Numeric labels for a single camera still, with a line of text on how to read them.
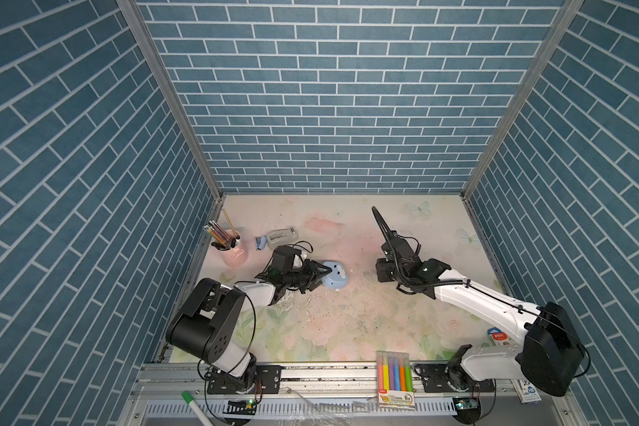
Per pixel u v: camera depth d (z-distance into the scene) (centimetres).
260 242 102
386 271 75
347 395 72
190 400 70
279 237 102
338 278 87
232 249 91
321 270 86
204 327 45
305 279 79
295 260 76
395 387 72
